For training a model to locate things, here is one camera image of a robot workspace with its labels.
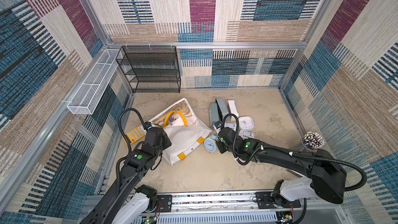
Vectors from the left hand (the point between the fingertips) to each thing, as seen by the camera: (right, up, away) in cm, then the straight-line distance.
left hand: (167, 136), depth 79 cm
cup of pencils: (+69, -1, -4) cm, 69 cm away
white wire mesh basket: (-51, +20, +15) cm, 57 cm away
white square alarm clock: (+45, +4, +19) cm, 49 cm away
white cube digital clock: (+37, +14, +24) cm, 46 cm away
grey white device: (+30, +14, +19) cm, 38 cm away
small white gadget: (+37, +3, +18) cm, 41 cm away
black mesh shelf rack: (-18, +41, +31) cm, 54 cm away
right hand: (+28, -3, +6) cm, 29 cm away
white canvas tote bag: (+7, +1, +22) cm, 23 cm away
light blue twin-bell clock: (+22, -6, +7) cm, 24 cm away
